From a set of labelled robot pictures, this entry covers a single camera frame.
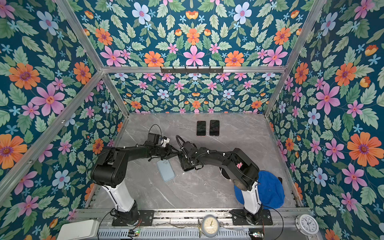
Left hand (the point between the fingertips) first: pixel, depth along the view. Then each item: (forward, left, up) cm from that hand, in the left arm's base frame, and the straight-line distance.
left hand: (179, 149), depth 92 cm
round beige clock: (-41, -16, -2) cm, 44 cm away
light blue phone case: (-10, +9, -7) cm, 15 cm away
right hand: (-7, -3, -6) cm, 9 cm away
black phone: (-13, -5, +3) cm, 14 cm away
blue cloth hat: (-26, -51, -5) cm, 57 cm away
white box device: (-39, +42, -1) cm, 57 cm away
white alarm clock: (-43, -61, -2) cm, 75 cm away
